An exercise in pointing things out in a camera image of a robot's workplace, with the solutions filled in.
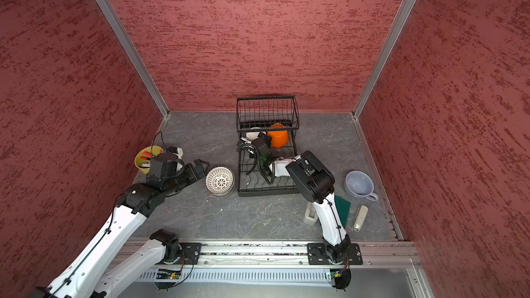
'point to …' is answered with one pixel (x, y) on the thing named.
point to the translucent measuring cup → (359, 184)
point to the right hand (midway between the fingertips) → (260, 140)
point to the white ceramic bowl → (254, 134)
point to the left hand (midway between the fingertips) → (201, 173)
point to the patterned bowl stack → (220, 181)
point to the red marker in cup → (147, 154)
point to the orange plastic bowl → (279, 138)
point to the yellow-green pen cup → (145, 165)
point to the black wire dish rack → (266, 126)
